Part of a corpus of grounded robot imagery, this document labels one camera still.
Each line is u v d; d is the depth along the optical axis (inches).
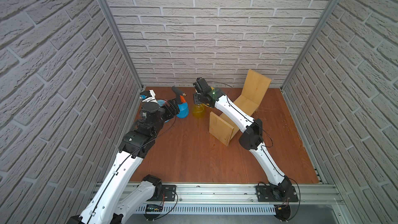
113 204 14.8
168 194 28.7
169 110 22.9
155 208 28.0
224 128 29.4
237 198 28.7
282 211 27.8
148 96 22.1
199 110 39.9
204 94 26.9
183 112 37.7
